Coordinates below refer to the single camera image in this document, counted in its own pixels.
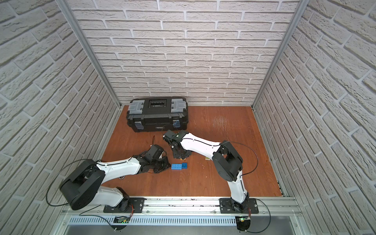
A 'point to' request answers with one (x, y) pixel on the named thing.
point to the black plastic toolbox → (157, 114)
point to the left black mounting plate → (136, 205)
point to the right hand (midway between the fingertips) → (183, 155)
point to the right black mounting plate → (228, 205)
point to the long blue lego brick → (176, 166)
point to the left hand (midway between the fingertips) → (173, 163)
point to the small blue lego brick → (184, 165)
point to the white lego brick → (206, 158)
